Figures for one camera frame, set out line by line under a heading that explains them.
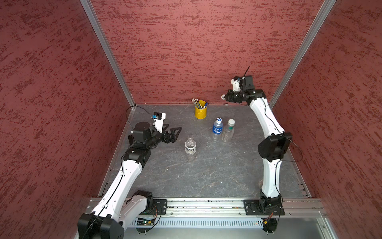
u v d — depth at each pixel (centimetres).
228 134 92
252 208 74
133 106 122
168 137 65
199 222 74
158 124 64
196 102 100
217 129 90
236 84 81
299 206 76
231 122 85
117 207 41
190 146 78
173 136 66
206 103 107
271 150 56
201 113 109
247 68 100
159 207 76
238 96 76
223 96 90
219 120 85
